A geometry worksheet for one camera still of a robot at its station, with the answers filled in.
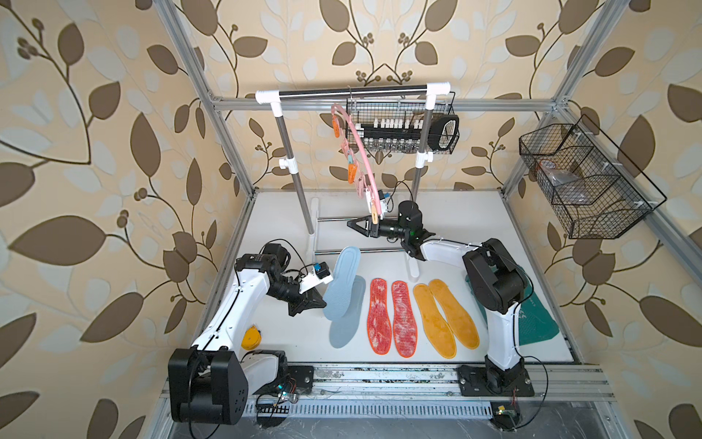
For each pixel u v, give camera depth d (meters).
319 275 0.67
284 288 0.65
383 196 0.83
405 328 0.83
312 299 0.69
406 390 0.74
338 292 0.73
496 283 0.53
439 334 0.82
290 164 0.74
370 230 0.79
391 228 0.80
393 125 0.82
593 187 0.73
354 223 0.88
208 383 0.39
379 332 0.83
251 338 0.81
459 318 0.86
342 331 0.80
